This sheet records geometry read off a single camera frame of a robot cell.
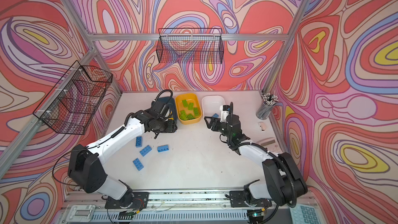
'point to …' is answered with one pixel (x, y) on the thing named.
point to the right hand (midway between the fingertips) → (209, 121)
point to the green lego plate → (183, 115)
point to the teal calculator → (304, 214)
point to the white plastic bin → (211, 104)
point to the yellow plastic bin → (190, 98)
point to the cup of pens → (264, 111)
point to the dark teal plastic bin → (166, 100)
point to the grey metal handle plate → (81, 213)
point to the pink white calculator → (270, 143)
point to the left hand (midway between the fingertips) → (174, 127)
